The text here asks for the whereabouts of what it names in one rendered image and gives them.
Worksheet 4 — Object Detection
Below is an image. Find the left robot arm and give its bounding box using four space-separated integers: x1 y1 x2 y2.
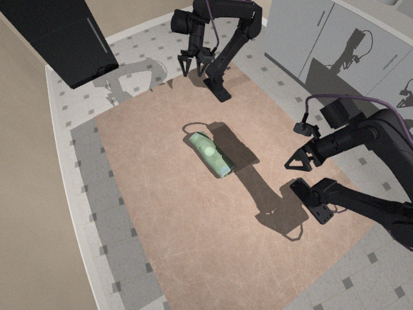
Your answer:
290 98 413 248

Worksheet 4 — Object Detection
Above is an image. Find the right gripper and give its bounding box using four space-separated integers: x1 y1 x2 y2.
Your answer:
177 36 212 77

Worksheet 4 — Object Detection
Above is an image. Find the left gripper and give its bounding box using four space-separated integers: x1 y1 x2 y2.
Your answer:
284 123 343 172

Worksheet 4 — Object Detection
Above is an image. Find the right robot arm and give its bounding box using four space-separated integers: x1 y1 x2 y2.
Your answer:
170 0 263 102

